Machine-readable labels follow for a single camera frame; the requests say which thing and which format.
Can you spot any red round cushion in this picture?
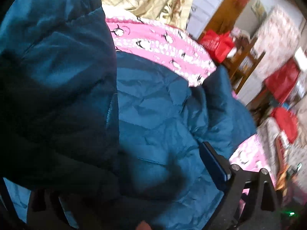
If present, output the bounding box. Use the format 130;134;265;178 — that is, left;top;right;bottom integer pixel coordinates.
271;107;298;143

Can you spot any pink penguin blanket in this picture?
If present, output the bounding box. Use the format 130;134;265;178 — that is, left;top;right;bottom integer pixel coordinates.
105;16;276;211

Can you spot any red shopping bag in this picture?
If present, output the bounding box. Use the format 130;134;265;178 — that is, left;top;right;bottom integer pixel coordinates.
199;30;235;63

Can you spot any pink floral curtain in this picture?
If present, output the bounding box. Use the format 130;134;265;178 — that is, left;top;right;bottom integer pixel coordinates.
254;6;301;81

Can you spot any wooden chair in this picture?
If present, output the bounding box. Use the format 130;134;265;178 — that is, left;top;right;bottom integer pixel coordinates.
222;37;266;94

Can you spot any dark blue puffer jacket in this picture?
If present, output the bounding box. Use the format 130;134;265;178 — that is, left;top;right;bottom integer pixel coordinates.
1;0;256;229

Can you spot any red hanging cloth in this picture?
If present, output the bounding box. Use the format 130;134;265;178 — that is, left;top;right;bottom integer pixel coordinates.
264;58;300;103

